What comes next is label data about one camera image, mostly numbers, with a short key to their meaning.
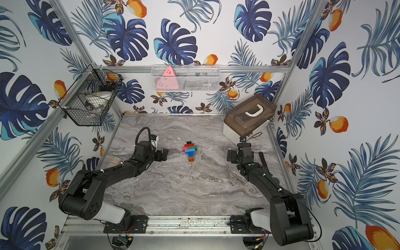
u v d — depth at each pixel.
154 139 0.84
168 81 0.90
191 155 0.98
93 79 0.91
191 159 0.95
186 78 1.02
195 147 1.00
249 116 0.92
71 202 0.44
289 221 0.41
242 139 0.78
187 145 1.02
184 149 1.00
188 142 1.03
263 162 0.95
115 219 0.61
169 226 0.76
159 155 0.84
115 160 0.95
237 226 0.73
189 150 0.99
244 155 0.67
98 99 0.80
